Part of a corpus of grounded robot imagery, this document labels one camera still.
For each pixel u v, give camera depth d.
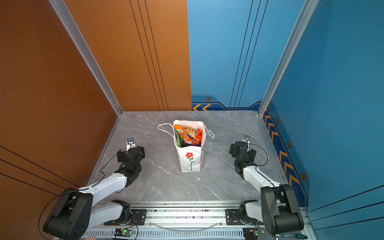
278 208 0.41
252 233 0.70
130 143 0.74
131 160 0.66
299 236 0.67
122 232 0.71
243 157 0.68
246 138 0.77
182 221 0.73
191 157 0.76
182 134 0.82
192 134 0.81
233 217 0.72
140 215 0.74
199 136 0.81
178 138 0.80
